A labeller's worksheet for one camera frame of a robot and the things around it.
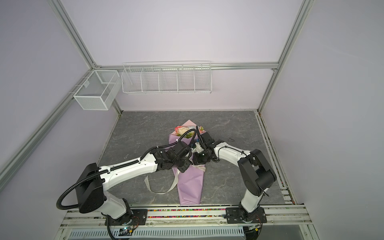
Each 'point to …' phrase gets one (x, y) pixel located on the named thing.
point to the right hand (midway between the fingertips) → (193, 164)
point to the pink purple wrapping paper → (190, 181)
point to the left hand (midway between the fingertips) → (186, 163)
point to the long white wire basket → (166, 77)
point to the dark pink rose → (176, 128)
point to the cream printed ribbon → (201, 166)
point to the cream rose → (182, 130)
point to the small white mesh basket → (99, 91)
